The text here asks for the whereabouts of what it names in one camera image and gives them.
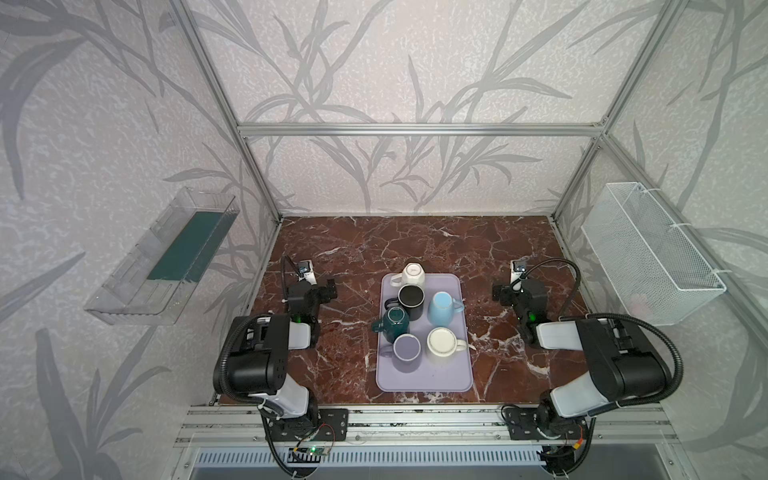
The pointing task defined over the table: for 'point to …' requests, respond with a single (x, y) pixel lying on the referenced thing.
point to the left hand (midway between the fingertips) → (319, 266)
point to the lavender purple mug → (406, 353)
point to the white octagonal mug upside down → (412, 274)
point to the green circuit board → (311, 450)
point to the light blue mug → (441, 308)
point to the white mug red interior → (443, 343)
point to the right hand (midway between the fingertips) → (513, 269)
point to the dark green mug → (395, 322)
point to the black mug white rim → (411, 297)
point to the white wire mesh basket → (657, 273)
